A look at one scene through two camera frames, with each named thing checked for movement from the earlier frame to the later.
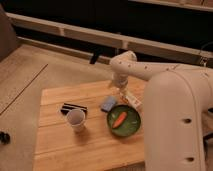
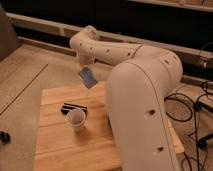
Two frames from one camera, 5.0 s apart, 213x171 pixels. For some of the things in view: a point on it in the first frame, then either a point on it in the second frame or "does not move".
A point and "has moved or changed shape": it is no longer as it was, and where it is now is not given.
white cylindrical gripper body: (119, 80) → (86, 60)
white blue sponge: (108, 103) has moved or changed shape
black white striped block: (67, 107) does not move
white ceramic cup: (76, 118) does not move
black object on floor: (4, 138) does not move
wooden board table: (88, 127) does not move
